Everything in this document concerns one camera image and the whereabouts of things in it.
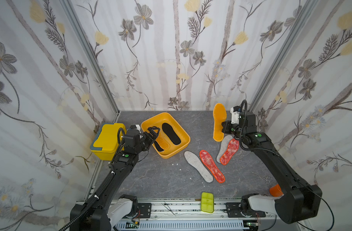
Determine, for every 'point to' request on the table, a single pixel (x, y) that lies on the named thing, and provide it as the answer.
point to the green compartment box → (207, 202)
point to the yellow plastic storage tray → (157, 121)
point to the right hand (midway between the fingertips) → (226, 122)
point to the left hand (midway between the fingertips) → (158, 132)
